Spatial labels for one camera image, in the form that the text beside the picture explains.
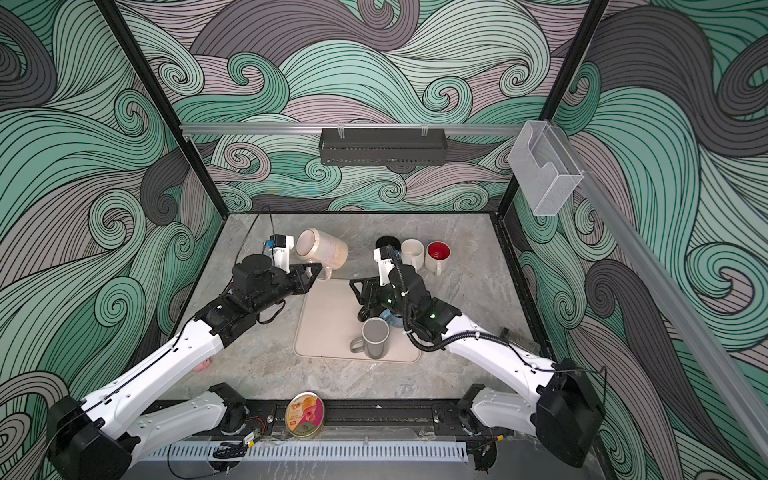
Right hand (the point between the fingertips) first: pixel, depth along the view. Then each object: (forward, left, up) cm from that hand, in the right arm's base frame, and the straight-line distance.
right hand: (353, 285), depth 74 cm
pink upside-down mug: (+5, +8, +10) cm, 13 cm away
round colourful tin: (-25, +12, -18) cm, 33 cm away
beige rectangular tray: (0, +9, -20) cm, 22 cm away
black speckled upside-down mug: (+2, -3, -19) cm, 19 cm away
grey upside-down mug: (-10, -5, -11) cm, 16 cm away
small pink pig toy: (-22, +23, +12) cm, 35 cm away
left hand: (+4, +8, +4) cm, 10 cm away
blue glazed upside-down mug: (-3, -10, -14) cm, 17 cm away
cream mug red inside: (+23, -27, -19) cm, 40 cm away
